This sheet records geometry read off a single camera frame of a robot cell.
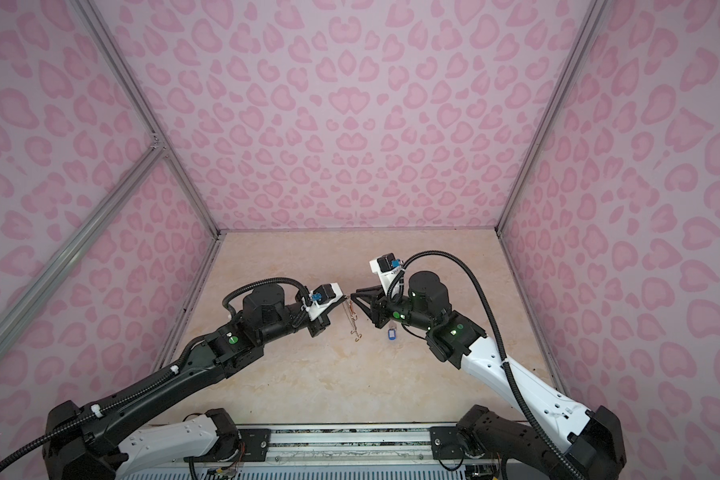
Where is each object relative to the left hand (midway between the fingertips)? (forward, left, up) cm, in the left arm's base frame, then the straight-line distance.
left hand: (343, 291), depth 68 cm
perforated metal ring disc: (-4, -2, -6) cm, 7 cm away
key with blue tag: (+2, -12, -28) cm, 31 cm away
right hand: (-2, -3, +1) cm, 3 cm away
